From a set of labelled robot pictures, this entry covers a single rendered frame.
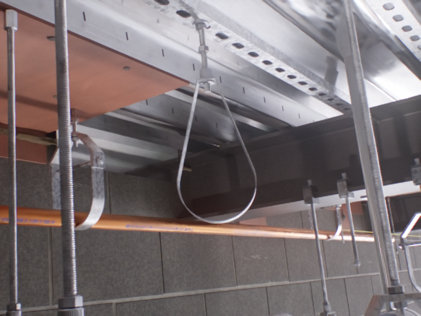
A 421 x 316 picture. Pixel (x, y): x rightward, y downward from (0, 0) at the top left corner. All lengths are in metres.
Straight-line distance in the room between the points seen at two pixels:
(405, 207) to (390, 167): 1.88
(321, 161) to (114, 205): 0.59
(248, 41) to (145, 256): 0.84
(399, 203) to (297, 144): 1.84
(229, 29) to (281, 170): 0.83
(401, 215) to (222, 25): 2.66
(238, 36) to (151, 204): 0.84
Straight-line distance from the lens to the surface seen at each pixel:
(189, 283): 1.74
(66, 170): 0.41
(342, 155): 1.58
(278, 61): 1.02
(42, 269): 1.33
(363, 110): 0.64
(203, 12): 0.83
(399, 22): 0.96
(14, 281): 0.73
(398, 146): 1.53
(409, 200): 3.40
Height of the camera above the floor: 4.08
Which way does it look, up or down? 14 degrees up
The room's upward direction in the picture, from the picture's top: 5 degrees counter-clockwise
